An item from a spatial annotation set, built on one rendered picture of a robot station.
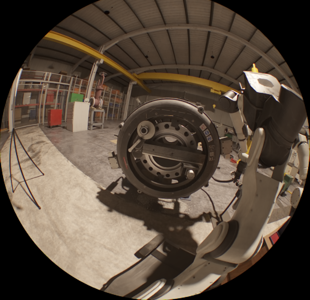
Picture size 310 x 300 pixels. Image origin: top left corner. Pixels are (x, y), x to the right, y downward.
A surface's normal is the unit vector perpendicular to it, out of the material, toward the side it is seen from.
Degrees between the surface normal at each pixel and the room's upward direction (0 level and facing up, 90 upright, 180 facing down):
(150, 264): 0
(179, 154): 90
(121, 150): 90
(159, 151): 90
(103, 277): 0
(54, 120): 90
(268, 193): 52
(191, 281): 41
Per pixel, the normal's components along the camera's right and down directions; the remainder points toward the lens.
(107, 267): 0.18, -0.95
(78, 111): 0.94, 0.25
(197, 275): -0.28, -0.66
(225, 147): -0.19, 0.23
